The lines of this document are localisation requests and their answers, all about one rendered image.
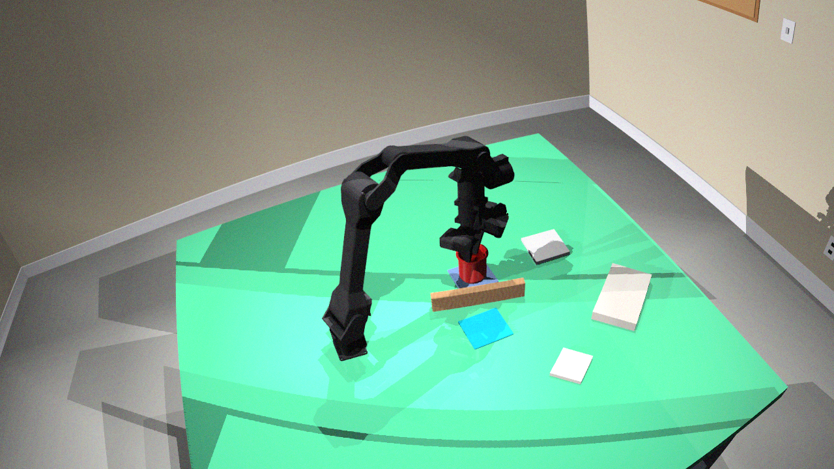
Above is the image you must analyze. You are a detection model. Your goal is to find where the tan wooden bar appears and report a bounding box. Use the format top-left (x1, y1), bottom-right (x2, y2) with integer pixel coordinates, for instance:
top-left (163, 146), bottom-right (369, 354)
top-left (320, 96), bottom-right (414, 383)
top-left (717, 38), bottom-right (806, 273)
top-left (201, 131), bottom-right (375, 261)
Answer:
top-left (431, 277), bottom-right (525, 312)

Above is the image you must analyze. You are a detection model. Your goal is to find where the white flat square tile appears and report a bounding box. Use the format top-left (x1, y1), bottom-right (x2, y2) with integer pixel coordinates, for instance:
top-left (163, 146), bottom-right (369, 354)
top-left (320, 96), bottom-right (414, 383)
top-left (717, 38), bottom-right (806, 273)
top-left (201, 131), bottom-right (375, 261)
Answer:
top-left (521, 229), bottom-right (570, 264)

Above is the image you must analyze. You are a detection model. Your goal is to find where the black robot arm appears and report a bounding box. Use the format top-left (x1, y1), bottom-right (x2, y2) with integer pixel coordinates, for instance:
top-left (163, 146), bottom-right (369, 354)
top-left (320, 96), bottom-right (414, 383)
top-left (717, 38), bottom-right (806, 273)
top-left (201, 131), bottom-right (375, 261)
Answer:
top-left (322, 136), bottom-right (515, 361)

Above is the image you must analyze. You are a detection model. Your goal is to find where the red cup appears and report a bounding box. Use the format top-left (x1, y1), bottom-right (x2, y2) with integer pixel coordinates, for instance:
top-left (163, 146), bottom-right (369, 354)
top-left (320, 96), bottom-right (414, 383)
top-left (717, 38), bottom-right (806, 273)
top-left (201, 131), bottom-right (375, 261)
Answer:
top-left (456, 244), bottom-right (489, 284)

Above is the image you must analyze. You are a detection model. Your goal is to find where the white flat box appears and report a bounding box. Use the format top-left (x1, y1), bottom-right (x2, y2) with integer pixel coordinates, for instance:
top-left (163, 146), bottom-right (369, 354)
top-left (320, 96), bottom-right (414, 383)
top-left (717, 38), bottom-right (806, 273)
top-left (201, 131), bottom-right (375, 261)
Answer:
top-left (591, 263), bottom-right (652, 331)

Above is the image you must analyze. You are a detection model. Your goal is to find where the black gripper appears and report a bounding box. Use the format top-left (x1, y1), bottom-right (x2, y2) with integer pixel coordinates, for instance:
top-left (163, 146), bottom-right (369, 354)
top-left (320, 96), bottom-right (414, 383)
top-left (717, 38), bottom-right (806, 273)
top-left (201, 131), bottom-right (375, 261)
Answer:
top-left (439, 196), bottom-right (497, 263)

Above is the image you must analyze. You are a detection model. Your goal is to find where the white flat square slab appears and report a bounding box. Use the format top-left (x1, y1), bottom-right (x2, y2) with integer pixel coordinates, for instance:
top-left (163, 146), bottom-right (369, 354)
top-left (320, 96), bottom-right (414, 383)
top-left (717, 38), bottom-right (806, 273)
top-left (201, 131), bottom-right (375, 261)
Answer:
top-left (550, 348), bottom-right (593, 384)

